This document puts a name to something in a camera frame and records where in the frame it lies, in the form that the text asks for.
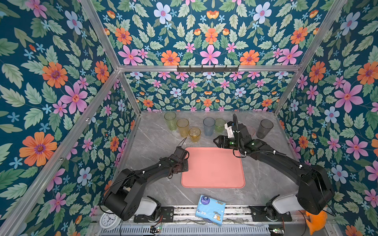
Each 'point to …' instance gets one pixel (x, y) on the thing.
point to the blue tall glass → (208, 124)
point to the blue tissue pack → (211, 210)
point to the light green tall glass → (171, 118)
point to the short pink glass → (251, 131)
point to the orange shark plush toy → (317, 221)
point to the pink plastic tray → (213, 167)
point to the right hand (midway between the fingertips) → (217, 139)
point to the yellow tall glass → (182, 124)
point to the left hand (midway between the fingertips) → (187, 163)
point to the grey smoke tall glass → (264, 128)
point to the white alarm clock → (110, 221)
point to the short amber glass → (194, 133)
